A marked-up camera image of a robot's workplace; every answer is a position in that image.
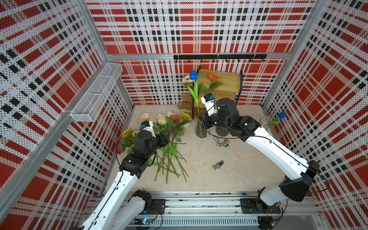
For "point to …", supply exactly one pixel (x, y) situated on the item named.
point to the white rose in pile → (161, 119)
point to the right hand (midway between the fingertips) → (202, 114)
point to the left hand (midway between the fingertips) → (168, 133)
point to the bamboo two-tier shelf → (232, 79)
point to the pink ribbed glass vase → (201, 132)
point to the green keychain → (224, 143)
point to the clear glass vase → (264, 120)
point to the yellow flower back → (185, 116)
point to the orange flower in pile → (176, 117)
